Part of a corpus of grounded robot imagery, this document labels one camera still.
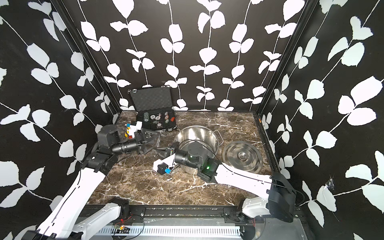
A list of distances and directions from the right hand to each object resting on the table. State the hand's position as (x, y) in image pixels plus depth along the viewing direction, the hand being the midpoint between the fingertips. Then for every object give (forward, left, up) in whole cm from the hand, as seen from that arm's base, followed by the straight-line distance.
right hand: (155, 144), depth 60 cm
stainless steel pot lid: (+13, -46, -34) cm, 59 cm away
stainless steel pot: (+17, -25, -22) cm, 37 cm away
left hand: (+4, -1, -1) cm, 4 cm away
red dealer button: (+44, +3, -34) cm, 56 cm away
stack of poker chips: (+44, +23, -30) cm, 58 cm away
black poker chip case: (+51, +17, -27) cm, 61 cm away
